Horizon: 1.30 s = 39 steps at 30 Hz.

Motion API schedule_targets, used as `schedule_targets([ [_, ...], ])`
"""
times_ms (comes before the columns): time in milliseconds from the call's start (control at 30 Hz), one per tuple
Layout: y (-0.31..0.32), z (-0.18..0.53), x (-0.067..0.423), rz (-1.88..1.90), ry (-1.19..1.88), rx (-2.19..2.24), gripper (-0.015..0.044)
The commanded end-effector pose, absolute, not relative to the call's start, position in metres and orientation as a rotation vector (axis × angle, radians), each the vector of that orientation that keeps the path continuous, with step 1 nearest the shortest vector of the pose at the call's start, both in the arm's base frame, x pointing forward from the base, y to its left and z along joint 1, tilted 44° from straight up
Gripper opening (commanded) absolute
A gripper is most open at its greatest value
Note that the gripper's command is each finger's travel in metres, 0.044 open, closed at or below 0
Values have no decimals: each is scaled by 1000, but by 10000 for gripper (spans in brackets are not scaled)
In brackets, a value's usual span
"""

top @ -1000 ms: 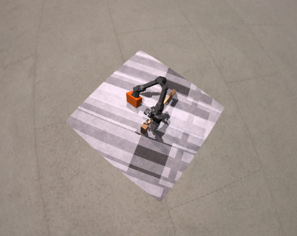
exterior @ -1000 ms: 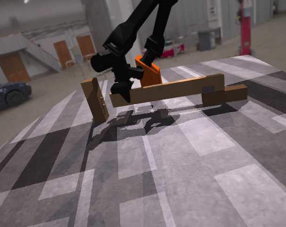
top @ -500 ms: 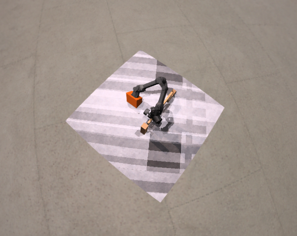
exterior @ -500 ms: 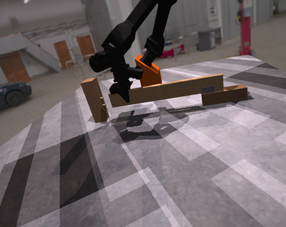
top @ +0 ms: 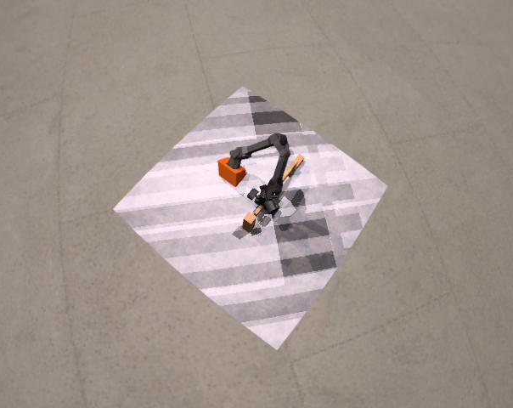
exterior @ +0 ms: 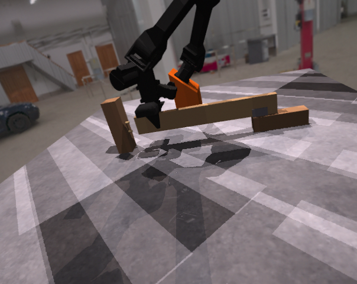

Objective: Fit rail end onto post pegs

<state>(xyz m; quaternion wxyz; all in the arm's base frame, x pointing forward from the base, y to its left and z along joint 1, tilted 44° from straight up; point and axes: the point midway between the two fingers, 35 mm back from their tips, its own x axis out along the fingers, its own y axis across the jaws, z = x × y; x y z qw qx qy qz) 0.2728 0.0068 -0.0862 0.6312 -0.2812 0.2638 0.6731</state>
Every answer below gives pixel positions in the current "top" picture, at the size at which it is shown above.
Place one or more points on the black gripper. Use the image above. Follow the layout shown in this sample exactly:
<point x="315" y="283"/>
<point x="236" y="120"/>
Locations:
<point x="258" y="201"/>

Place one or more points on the long brown wooden rail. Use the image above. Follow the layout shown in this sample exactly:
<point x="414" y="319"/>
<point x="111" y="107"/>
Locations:
<point x="284" y="177"/>

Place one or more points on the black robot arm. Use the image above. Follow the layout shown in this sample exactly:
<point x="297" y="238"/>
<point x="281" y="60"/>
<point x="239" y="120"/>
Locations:
<point x="269" y="193"/>

